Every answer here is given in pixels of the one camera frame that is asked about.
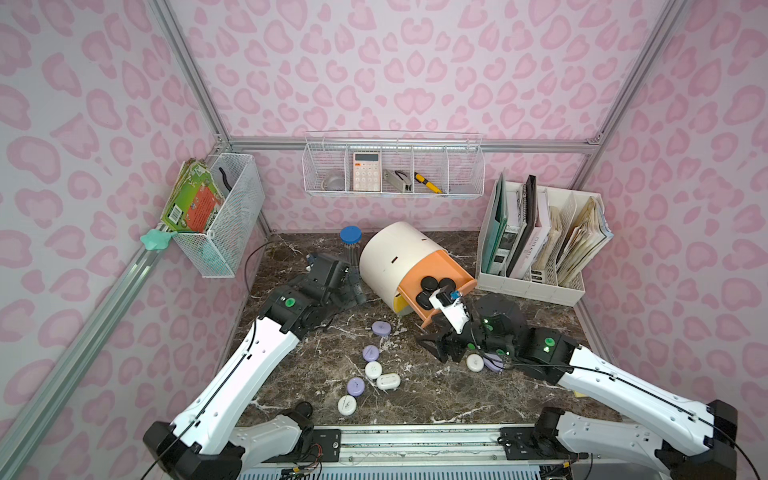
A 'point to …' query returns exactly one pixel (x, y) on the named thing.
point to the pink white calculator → (366, 171)
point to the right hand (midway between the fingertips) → (425, 330)
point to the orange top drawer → (440, 265)
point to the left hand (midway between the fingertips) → (346, 289)
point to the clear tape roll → (333, 183)
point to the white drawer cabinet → (387, 253)
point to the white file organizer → (535, 242)
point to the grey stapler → (398, 179)
